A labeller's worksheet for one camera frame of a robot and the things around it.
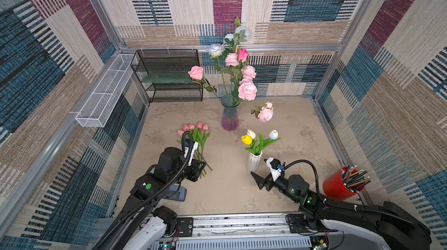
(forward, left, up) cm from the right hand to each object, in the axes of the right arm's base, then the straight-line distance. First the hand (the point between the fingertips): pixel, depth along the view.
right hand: (260, 167), depth 81 cm
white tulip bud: (+4, -3, +21) cm, 22 cm away
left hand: (-2, +25, +10) cm, 27 cm away
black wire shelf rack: (+54, +49, +22) cm, 76 cm away
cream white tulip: (+5, +5, +20) cm, 22 cm away
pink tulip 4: (+26, +39, -5) cm, 47 cm away
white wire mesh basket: (+29, +83, +10) cm, 89 cm away
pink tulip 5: (+24, +42, -6) cm, 49 cm away
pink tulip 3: (+28, +36, -6) cm, 46 cm away
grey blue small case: (-9, +38, -5) cm, 40 cm away
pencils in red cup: (-7, -38, +2) cm, 39 cm away
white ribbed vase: (+1, +3, +5) cm, 6 cm away
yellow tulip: (+2, +8, +21) cm, 23 cm away
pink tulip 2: (+29, +31, -6) cm, 43 cm away
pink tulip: (+28, +28, -6) cm, 40 cm away
